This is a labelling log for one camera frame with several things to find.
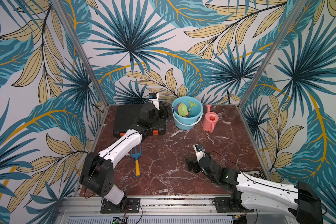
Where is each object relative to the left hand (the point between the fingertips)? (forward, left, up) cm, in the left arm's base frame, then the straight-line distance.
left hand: (166, 105), depth 80 cm
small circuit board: (-29, -54, -28) cm, 68 cm away
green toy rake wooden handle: (+16, -18, -14) cm, 28 cm away
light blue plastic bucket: (+5, -20, -12) cm, 24 cm away
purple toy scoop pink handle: (+14, -7, -16) cm, 22 cm away
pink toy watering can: (+7, -32, -19) cm, 38 cm away
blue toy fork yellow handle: (-18, +19, -28) cm, 39 cm away
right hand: (-23, -15, -17) cm, 32 cm away
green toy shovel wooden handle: (+14, -12, -18) cm, 26 cm away
